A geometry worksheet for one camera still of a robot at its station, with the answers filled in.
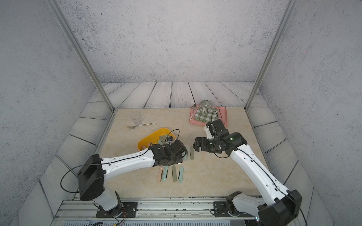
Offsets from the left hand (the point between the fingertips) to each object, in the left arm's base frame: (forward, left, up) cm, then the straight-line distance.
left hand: (182, 160), depth 81 cm
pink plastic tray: (+36, -10, -9) cm, 38 cm away
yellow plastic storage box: (+20, +20, -7) cm, 29 cm away
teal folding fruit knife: (-2, +10, -10) cm, 14 cm away
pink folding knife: (-4, +14, -10) cm, 17 cm away
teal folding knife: (-5, +1, -9) cm, 11 cm away
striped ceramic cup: (+49, -20, -6) cm, 53 cm away
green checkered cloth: (+42, -24, -9) cm, 49 cm away
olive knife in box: (+21, +14, -9) cm, 27 cm away
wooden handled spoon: (+32, +37, -9) cm, 50 cm away
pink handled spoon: (+52, -10, -9) cm, 54 cm away
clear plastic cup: (+38, +35, -6) cm, 52 cm away
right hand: (+2, -10, +11) cm, 15 cm away
